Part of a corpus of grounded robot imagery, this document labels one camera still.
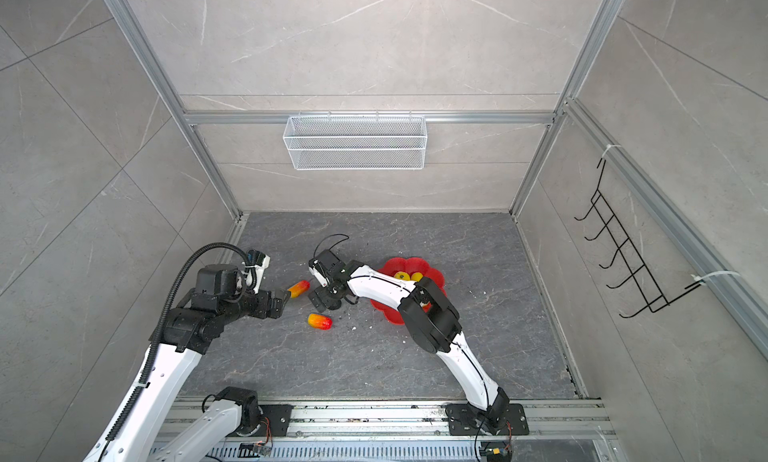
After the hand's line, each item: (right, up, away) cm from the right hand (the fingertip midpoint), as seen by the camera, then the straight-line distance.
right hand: (327, 293), depth 94 cm
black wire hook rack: (+73, +5, -36) cm, 82 cm away
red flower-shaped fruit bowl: (+28, +8, +7) cm, 30 cm away
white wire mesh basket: (+9, +51, +6) cm, 52 cm away
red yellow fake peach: (-9, +1, +1) cm, 9 cm away
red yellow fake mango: (-1, -7, -7) cm, 10 cm away
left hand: (-10, +6, -20) cm, 24 cm away
